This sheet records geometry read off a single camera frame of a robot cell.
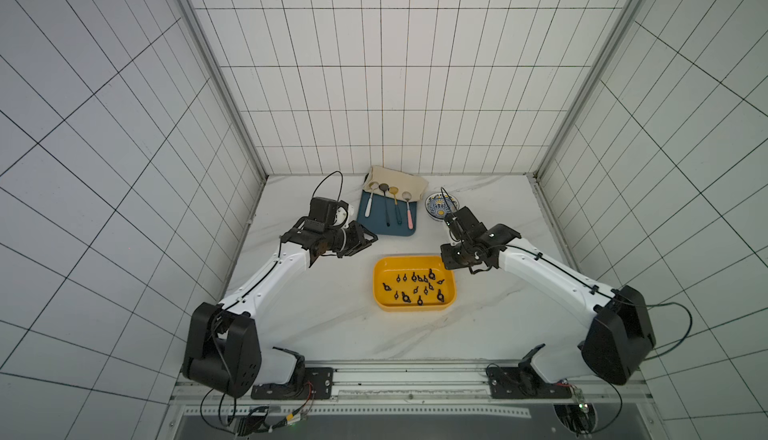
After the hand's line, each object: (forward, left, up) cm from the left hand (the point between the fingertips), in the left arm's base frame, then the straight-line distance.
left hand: (372, 244), depth 81 cm
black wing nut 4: (-2, -13, -17) cm, 21 cm away
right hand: (-1, -19, -5) cm, 19 cm away
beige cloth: (+40, -10, -16) cm, 44 cm away
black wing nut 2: (-7, -13, -15) cm, 21 cm away
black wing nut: (-8, -7, -16) cm, 19 cm away
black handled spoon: (+35, -3, -15) cm, 38 cm away
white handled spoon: (+35, +2, -15) cm, 38 cm away
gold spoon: (+34, -6, -15) cm, 38 cm away
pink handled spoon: (+31, -12, -16) cm, 37 cm away
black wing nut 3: (-7, -16, -15) cm, 23 cm away
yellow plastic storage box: (-4, -12, -16) cm, 20 cm away
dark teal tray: (+20, 0, -18) cm, 27 cm away
